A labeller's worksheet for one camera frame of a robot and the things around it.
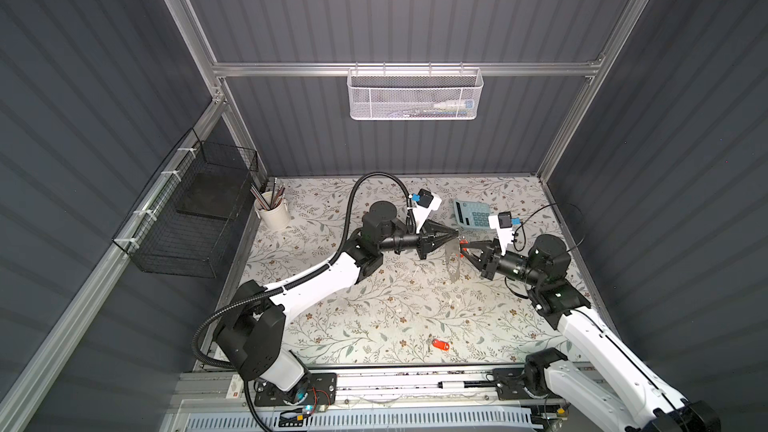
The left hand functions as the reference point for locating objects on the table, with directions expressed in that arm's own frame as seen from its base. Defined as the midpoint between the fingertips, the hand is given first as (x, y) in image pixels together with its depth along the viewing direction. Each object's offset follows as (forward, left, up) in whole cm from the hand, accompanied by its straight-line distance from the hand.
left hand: (457, 232), depth 69 cm
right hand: (-3, -2, -4) cm, 5 cm away
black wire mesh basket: (+9, +66, -3) cm, 67 cm away
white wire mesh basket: (+76, +1, -7) cm, 76 cm away
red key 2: (-16, +3, -30) cm, 34 cm away
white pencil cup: (+26, +53, -25) cm, 64 cm away
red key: (-2, -1, -1) cm, 3 cm away
